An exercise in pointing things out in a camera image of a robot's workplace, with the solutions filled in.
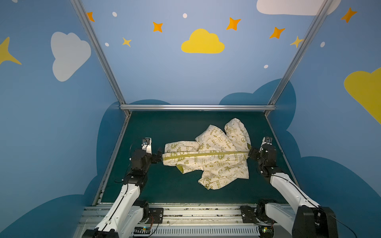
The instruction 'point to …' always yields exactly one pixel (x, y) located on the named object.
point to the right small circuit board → (266, 231)
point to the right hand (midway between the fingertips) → (261, 147)
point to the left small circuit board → (141, 231)
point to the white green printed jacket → (222, 156)
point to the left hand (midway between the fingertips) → (150, 146)
